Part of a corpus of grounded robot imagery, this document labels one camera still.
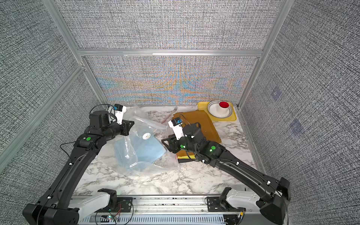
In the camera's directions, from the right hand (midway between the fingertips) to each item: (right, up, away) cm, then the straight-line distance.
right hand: (165, 136), depth 66 cm
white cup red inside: (+40, +17, +41) cm, 60 cm away
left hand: (-16, +7, +7) cm, 19 cm away
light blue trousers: (-17, -9, +23) cm, 30 cm away
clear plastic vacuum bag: (-1, -19, +23) cm, 30 cm away
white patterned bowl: (+34, +17, +50) cm, 63 cm away
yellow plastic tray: (+27, +19, +53) cm, 63 cm away
